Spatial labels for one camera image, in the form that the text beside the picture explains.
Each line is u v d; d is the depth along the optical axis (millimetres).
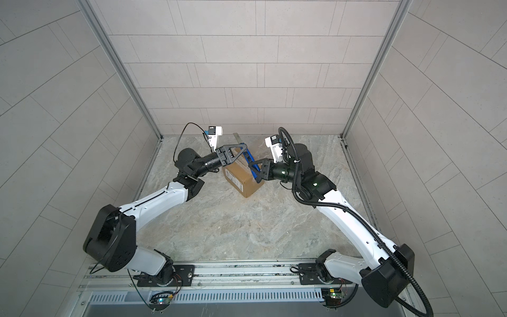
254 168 642
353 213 438
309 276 711
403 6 708
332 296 679
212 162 631
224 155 619
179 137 1183
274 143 602
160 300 644
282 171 578
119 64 851
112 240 418
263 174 588
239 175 837
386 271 365
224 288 693
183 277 704
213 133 643
